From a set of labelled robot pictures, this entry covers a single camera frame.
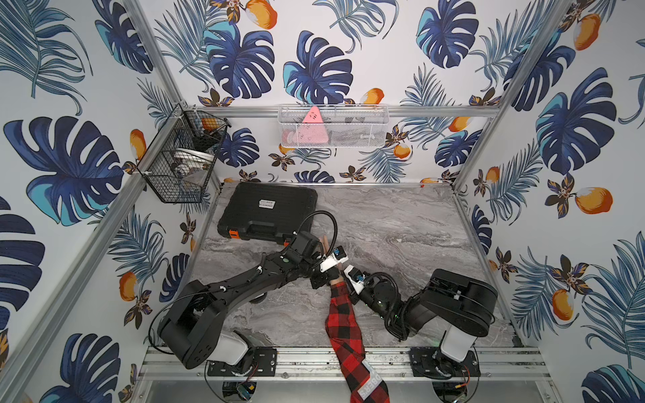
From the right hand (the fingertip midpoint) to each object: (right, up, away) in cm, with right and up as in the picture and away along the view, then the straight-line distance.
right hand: (346, 270), depth 86 cm
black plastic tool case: (-33, +20, +20) cm, 44 cm away
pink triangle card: (-12, +49, +4) cm, 51 cm away
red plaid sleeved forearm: (-1, -16, -8) cm, 18 cm away
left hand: (-4, +1, -3) cm, 5 cm away
